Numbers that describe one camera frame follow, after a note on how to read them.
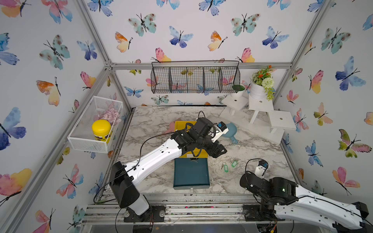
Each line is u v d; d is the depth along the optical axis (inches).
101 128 25.1
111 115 27.3
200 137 22.8
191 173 31.0
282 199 18.7
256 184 20.6
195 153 23.7
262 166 25.4
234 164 35.5
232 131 42.3
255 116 40.9
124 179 16.0
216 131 23.0
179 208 30.4
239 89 40.2
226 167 35.8
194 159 33.2
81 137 26.4
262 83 33.2
